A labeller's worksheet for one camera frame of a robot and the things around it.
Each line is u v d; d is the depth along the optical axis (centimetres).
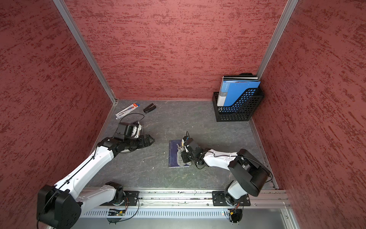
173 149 92
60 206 38
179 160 87
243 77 103
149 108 114
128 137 66
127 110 113
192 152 69
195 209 74
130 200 74
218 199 74
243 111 100
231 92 96
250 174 44
